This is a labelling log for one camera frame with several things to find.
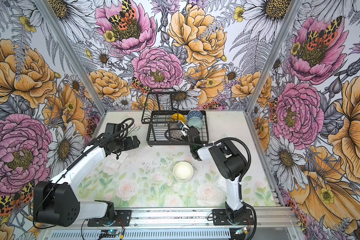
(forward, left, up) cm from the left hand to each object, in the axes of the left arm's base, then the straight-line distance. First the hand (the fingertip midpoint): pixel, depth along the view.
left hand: (131, 148), depth 86 cm
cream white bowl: (-8, -29, -13) cm, 33 cm away
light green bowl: (+25, -39, -6) cm, 47 cm away
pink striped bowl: (+6, -24, +12) cm, 28 cm away
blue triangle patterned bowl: (+35, -38, -8) cm, 52 cm away
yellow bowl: (+13, -26, +12) cm, 31 cm away
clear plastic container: (-16, -51, -13) cm, 55 cm away
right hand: (+16, -33, -2) cm, 37 cm away
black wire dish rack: (+8, -21, +10) cm, 25 cm away
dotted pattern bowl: (+16, -25, -8) cm, 31 cm away
